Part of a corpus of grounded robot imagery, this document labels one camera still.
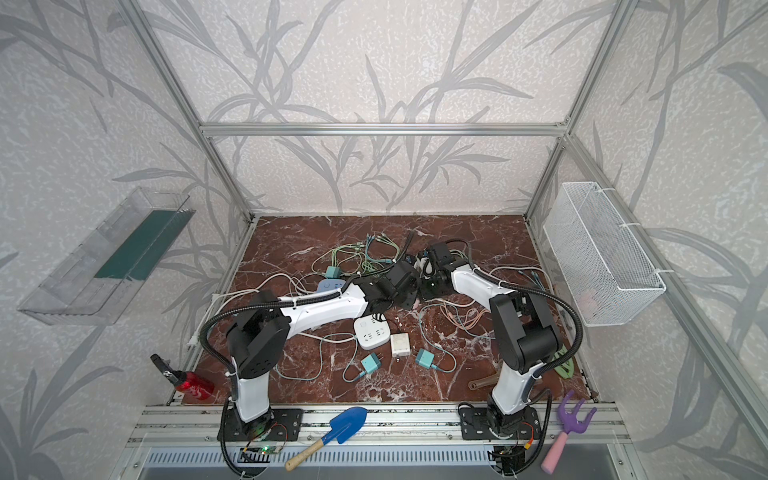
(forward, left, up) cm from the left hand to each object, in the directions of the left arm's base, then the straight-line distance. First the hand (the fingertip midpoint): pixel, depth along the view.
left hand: (415, 284), depth 89 cm
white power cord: (+13, -39, -10) cm, 42 cm away
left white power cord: (+1, +56, -9) cm, 57 cm away
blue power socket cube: (+3, +28, -7) cm, 29 cm away
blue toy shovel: (-36, +18, -9) cm, 41 cm away
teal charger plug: (-21, +12, -8) cm, 26 cm away
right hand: (+4, -3, -5) cm, 7 cm away
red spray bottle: (-28, +56, -1) cm, 62 cm away
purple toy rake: (-35, -38, -8) cm, 53 cm away
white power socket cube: (-13, +13, -7) cm, 20 cm away
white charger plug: (-16, +4, -7) cm, 18 cm away
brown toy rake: (-25, -18, -8) cm, 32 cm away
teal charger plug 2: (-20, -2, -7) cm, 21 cm away
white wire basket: (-12, -39, +25) cm, 48 cm away
